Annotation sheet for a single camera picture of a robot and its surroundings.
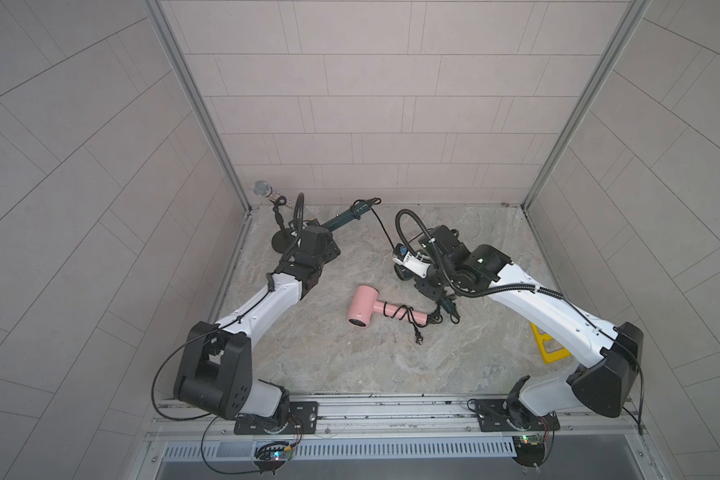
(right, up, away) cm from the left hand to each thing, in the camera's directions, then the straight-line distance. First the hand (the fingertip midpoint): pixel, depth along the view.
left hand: (328, 239), depth 89 cm
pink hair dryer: (+11, -18, -3) cm, 21 cm away
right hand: (+25, -9, -12) cm, 29 cm away
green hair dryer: (+7, +7, -9) cm, 13 cm away
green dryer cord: (+36, -19, 0) cm, 40 cm away
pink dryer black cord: (+32, -23, -2) cm, 39 cm away
